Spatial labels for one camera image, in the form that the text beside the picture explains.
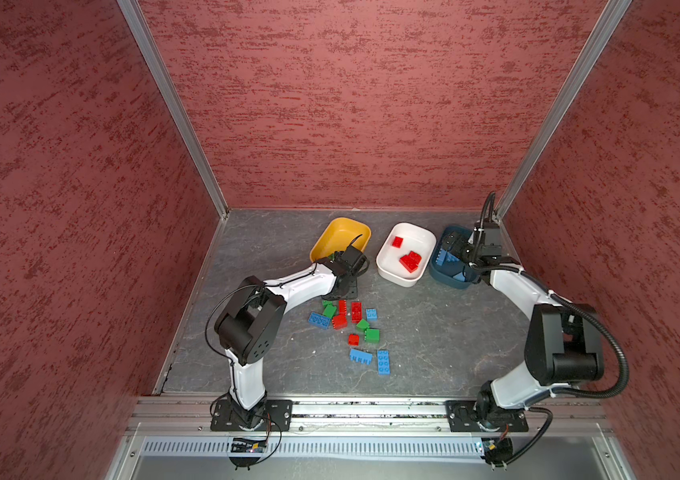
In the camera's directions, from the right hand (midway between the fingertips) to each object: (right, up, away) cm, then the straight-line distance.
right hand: (450, 247), depth 94 cm
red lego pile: (-11, -5, +10) cm, 16 cm away
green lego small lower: (-29, -23, -6) cm, 37 cm away
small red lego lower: (-32, -27, -8) cm, 42 cm away
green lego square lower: (-26, -26, -8) cm, 37 cm away
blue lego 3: (-23, -32, -12) cm, 41 cm away
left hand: (-34, -16, -1) cm, 38 cm away
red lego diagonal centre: (-35, -19, -1) cm, 40 cm away
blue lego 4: (+1, -3, +10) cm, 10 cm away
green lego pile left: (-39, -19, -4) cm, 44 cm away
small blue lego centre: (-26, -21, -2) cm, 33 cm away
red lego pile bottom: (-36, -23, -4) cm, 42 cm away
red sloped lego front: (-15, +2, +15) cm, 21 cm away
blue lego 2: (-30, -30, -12) cm, 44 cm away
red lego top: (-10, -5, +11) cm, 16 cm away
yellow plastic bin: (-37, +4, +16) cm, 41 cm away
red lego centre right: (-31, -21, -1) cm, 37 cm away
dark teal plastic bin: (+2, -7, +8) cm, 11 cm away
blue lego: (-42, -22, -4) cm, 48 cm away
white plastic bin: (-13, -3, +13) cm, 18 cm away
